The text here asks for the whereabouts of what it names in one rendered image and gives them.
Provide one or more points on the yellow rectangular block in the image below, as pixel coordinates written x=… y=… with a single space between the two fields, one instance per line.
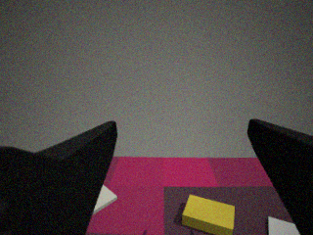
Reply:
x=212 y=217

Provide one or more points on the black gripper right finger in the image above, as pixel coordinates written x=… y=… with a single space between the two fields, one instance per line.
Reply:
x=287 y=157

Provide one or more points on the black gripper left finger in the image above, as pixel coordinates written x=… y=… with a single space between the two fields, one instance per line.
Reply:
x=58 y=188

